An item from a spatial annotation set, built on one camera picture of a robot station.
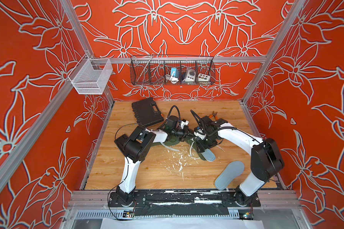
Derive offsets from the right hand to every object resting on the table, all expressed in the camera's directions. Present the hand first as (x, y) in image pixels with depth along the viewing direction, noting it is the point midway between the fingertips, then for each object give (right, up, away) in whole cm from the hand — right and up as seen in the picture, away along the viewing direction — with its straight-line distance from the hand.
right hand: (199, 148), depth 85 cm
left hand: (-1, +8, +3) cm, 8 cm away
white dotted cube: (+4, +46, +10) cm, 47 cm away
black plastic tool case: (-36, +23, +22) cm, 48 cm away
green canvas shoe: (-17, +6, -3) cm, 18 cm away
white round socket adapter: (-5, +46, +6) cm, 47 cm away
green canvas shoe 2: (-3, +4, +3) cm, 6 cm away
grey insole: (+19, -14, 0) cm, 24 cm away
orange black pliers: (+16, +21, +26) cm, 37 cm away
